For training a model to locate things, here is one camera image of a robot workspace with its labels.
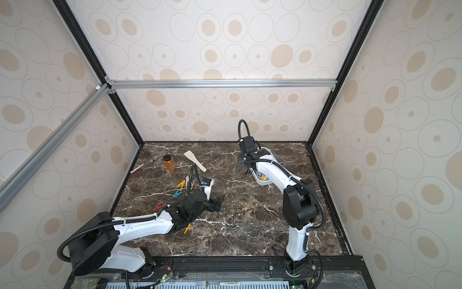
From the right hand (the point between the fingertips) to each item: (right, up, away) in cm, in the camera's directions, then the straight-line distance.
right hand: (251, 159), depth 94 cm
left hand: (-15, -16, -11) cm, 24 cm away
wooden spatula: (-38, +3, +20) cm, 42 cm away
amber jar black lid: (-46, -2, +6) cm, 46 cm away
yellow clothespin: (-38, -14, +6) cm, 41 cm away
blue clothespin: (-40, -18, +2) cm, 44 cm away
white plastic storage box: (+5, -11, +2) cm, 12 cm away
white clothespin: (-36, -13, +6) cm, 38 cm away
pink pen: (-67, -5, +12) cm, 69 cm away
